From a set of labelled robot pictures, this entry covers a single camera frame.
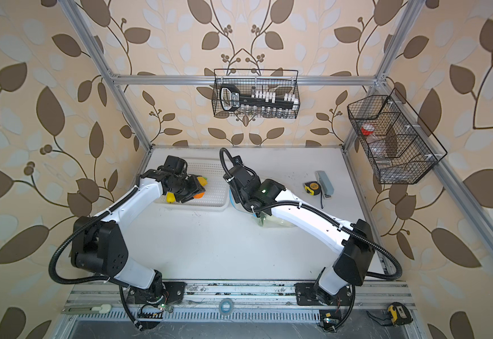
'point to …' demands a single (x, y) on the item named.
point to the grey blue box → (327, 188)
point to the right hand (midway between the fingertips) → (243, 185)
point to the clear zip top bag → (267, 219)
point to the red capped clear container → (366, 129)
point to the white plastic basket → (217, 196)
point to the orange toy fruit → (199, 195)
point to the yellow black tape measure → (313, 188)
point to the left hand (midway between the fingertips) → (203, 189)
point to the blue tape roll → (226, 306)
